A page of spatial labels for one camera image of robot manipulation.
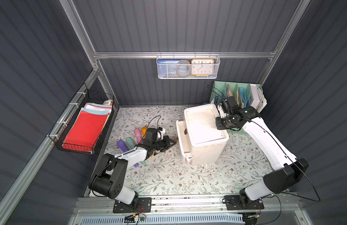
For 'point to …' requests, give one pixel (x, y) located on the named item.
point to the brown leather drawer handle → (185, 131)
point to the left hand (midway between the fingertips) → (175, 142)
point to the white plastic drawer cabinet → (207, 144)
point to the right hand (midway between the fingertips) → (222, 124)
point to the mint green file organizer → (241, 92)
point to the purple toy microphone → (124, 148)
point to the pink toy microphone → (139, 135)
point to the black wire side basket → (86, 100)
